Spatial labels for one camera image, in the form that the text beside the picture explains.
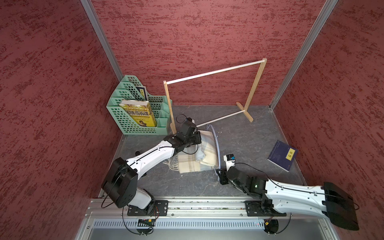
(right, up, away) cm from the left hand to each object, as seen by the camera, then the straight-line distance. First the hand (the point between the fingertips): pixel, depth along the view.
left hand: (199, 139), depth 84 cm
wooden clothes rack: (+37, +19, +33) cm, 53 cm away
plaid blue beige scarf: (+1, -9, -4) cm, 10 cm away
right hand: (+9, -19, -4) cm, 22 cm away
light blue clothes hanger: (+10, -17, -6) cm, 20 cm away
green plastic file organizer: (-48, +30, +11) cm, 57 cm away
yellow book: (-36, +16, +5) cm, 40 cm away
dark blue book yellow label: (+54, -12, +9) cm, 56 cm away
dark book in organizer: (-43, +33, +26) cm, 60 cm away
